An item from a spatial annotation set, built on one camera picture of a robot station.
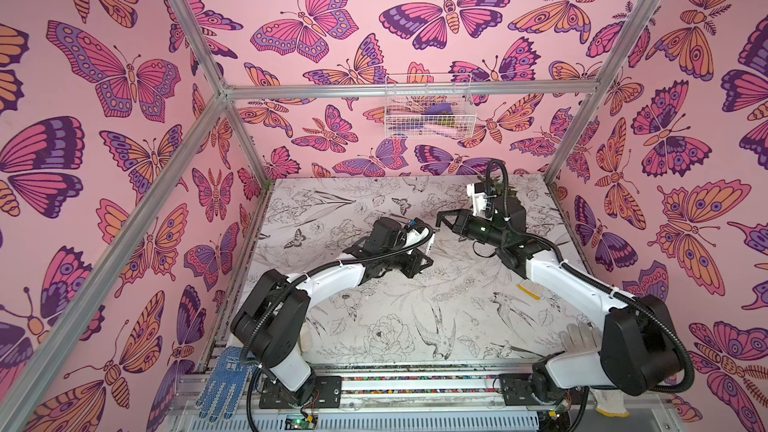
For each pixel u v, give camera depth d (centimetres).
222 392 74
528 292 89
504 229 64
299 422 72
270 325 45
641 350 42
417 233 75
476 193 75
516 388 73
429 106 95
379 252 69
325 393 73
